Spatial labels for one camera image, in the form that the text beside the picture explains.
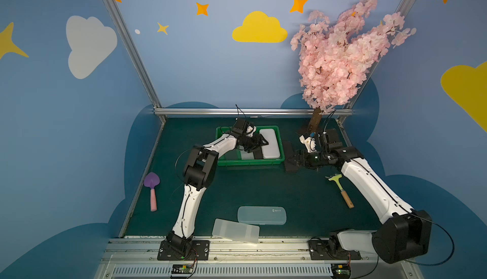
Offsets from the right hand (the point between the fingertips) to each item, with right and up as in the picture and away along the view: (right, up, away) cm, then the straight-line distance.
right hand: (296, 159), depth 81 cm
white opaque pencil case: (-7, +2, +21) cm, 23 cm away
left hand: (-11, +7, +19) cm, 23 cm away
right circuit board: (+15, -43, -8) cm, 47 cm away
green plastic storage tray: (-29, -2, +20) cm, 35 cm away
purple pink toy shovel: (-68, -12, +9) cm, 70 cm away
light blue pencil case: (-15, -25, +1) cm, 29 cm away
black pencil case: (-15, 0, +20) cm, 25 cm away
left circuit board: (-47, -41, -10) cm, 63 cm away
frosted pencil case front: (-26, -30, -3) cm, 40 cm away
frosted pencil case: (-21, -1, +20) cm, 29 cm away
